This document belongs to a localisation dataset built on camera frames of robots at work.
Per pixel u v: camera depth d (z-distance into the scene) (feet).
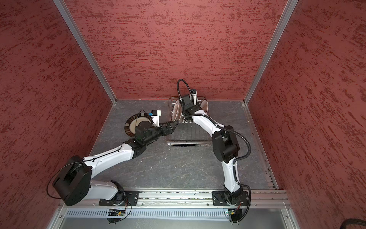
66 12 2.38
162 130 2.30
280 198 2.50
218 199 2.43
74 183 1.37
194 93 2.73
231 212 2.35
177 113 3.13
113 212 2.38
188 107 2.39
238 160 1.76
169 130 2.29
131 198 2.43
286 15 2.43
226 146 1.75
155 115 2.35
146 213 2.54
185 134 3.29
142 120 3.52
